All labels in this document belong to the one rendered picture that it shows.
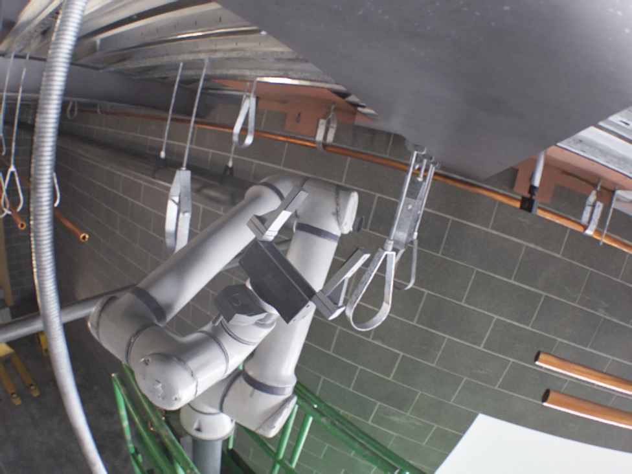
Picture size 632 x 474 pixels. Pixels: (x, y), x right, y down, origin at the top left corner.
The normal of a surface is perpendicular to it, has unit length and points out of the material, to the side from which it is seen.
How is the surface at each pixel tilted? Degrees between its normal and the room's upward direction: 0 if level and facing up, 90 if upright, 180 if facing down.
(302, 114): 90
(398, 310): 90
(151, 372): 75
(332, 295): 79
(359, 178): 90
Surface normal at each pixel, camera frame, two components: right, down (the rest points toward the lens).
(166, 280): 0.50, -0.58
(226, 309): -0.44, -0.05
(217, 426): 0.58, -0.03
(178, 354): 0.39, -0.90
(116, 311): 0.09, -0.81
